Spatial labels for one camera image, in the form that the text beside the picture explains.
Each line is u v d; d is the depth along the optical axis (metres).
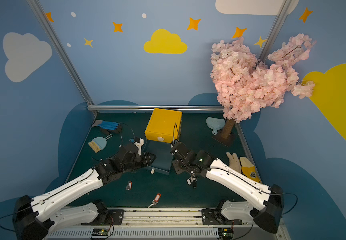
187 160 0.53
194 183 0.86
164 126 0.87
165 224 0.75
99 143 1.02
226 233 0.73
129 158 0.57
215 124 1.15
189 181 0.86
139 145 0.69
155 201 0.80
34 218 0.39
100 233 0.72
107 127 1.11
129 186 0.84
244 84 0.73
